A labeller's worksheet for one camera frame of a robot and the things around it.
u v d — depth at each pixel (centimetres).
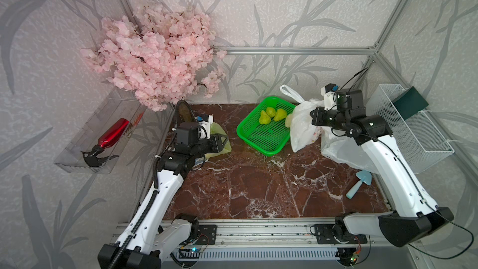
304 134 74
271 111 110
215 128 93
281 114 108
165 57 73
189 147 54
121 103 79
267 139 103
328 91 62
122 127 65
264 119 106
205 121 65
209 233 74
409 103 72
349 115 50
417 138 61
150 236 41
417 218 37
